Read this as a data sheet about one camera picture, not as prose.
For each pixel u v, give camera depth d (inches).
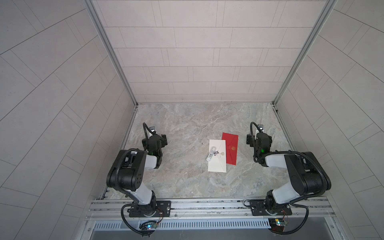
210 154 34.4
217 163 34.0
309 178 17.3
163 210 27.9
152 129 31.5
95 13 28.9
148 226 25.6
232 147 36.7
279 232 25.8
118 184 16.5
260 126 31.7
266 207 27.8
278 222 27.0
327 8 28.2
